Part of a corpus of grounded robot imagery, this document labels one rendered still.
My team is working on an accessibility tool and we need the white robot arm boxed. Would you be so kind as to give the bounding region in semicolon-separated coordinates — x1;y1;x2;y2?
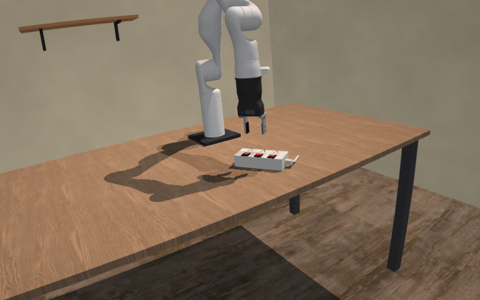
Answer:
196;0;263;138

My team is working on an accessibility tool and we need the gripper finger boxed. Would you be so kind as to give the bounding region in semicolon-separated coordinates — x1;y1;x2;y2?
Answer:
239;116;249;134
258;112;267;134

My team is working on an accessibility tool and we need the white power strip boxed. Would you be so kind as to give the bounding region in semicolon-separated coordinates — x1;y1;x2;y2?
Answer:
234;148;299;171

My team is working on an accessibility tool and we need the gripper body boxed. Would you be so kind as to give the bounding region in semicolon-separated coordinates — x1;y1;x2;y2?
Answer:
235;59;270;117

